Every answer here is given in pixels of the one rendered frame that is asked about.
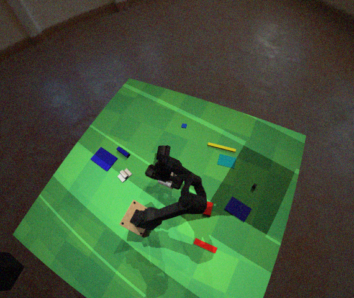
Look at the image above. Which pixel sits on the teal flat rectangular plate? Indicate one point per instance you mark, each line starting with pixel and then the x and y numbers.
pixel 226 161

